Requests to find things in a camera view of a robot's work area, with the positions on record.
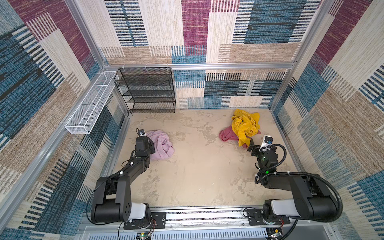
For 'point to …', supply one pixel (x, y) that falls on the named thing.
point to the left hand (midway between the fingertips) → (146, 140)
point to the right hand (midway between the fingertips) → (259, 141)
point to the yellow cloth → (245, 125)
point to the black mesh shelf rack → (147, 89)
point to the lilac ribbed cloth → (163, 147)
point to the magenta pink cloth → (229, 134)
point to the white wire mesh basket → (84, 118)
